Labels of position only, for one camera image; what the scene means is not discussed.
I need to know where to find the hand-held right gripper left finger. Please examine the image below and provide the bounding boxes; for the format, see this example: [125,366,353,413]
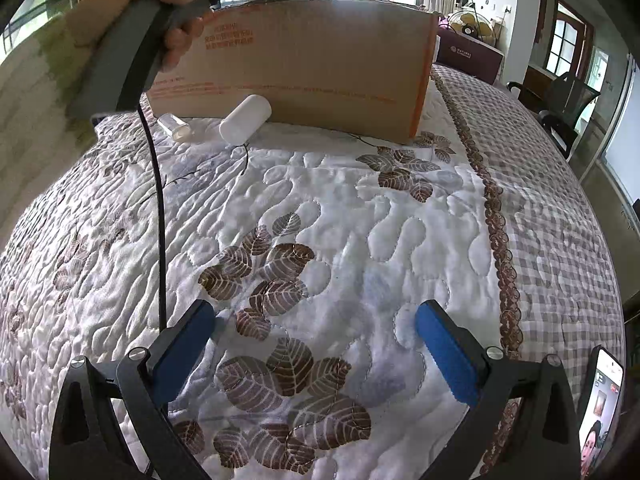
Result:
[48,299,217,480]

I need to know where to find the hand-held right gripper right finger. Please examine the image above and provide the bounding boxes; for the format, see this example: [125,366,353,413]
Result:
[415,300,583,480]

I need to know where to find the cardboard box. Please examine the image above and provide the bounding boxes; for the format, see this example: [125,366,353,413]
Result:
[145,0,440,146]

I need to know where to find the person's left forearm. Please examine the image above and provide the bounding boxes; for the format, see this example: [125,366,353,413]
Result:
[0,0,113,191]

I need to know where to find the small clear plastic bottle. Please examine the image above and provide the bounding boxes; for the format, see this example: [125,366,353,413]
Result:
[157,114,193,142]

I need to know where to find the white plastic cylinder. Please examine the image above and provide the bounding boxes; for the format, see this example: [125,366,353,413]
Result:
[219,95,272,145]

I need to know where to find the smartphone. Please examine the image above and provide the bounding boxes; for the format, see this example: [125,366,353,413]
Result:
[579,345,625,478]

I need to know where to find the quilted leaf print bedspread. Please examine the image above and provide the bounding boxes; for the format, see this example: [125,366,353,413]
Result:
[0,62,626,480]

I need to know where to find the whiteboard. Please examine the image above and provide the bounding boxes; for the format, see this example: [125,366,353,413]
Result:
[597,55,640,211]

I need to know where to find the black office chair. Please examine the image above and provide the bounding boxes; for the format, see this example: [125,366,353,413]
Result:
[507,71,601,161]

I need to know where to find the maroon box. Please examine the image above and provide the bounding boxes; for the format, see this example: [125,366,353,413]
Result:
[436,25,503,86]

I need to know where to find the electric fan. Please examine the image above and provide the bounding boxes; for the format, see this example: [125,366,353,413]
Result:
[446,10,496,46]

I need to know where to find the wooden door with glass panes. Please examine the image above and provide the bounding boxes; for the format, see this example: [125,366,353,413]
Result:
[537,0,596,78]

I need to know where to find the black cable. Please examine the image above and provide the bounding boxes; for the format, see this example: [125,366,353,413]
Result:
[136,106,168,333]

